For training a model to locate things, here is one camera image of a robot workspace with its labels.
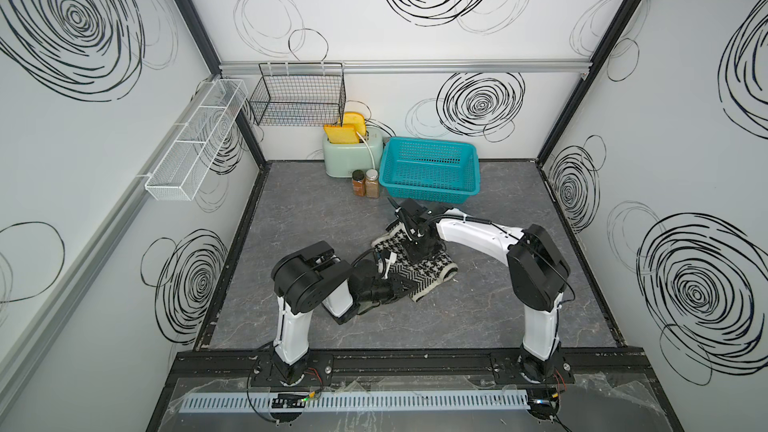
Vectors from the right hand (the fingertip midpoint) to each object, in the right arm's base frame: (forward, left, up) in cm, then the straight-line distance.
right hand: (414, 257), depth 89 cm
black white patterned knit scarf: (-5, -3, -1) cm, 6 cm away
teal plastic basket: (+42, -8, -5) cm, 43 cm away
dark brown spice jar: (+26, +19, +3) cm, 33 cm away
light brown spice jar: (+25, +14, +1) cm, 29 cm away
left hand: (-9, -1, -2) cm, 9 cm away
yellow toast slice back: (+45, +20, +17) cm, 52 cm away
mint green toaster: (+40, +14, +11) cm, 44 cm away
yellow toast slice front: (+38, +25, +16) cm, 48 cm away
